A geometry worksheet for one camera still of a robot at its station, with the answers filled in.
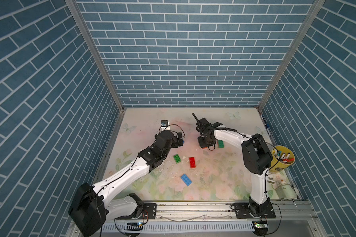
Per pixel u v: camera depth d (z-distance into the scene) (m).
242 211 0.73
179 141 0.72
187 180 0.83
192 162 0.89
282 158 0.84
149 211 0.73
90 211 0.39
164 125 0.67
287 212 0.75
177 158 0.92
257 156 0.53
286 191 0.74
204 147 0.86
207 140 0.83
